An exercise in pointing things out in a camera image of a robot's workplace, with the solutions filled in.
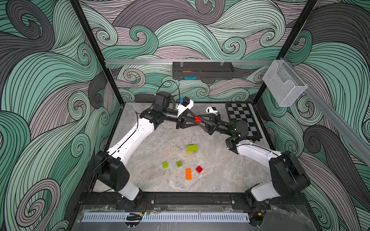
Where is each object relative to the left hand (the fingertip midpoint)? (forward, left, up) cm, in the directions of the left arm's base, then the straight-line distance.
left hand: (197, 119), depth 67 cm
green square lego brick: (0, 0, -29) cm, 29 cm away
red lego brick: (-1, +1, +2) cm, 2 cm away
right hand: (-1, 0, +2) cm, 2 cm away
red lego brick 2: (-12, -3, -33) cm, 35 cm away
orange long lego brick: (-15, +3, -33) cm, 37 cm away
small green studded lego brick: (-10, +17, -33) cm, 39 cm away
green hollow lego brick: (-9, +9, -33) cm, 35 cm away
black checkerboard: (+32, -43, -31) cm, 62 cm away
